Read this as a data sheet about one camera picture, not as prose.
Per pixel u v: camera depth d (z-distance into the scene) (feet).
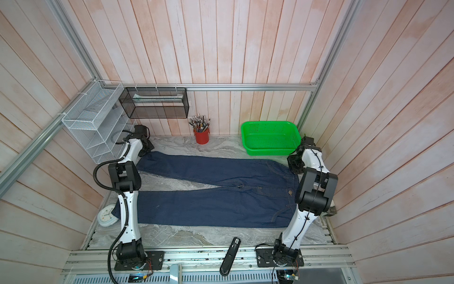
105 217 2.74
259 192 3.05
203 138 3.79
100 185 1.94
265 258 2.40
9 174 1.68
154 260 2.40
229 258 2.40
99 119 2.32
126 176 2.24
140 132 3.04
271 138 3.89
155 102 3.45
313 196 1.72
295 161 2.74
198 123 3.41
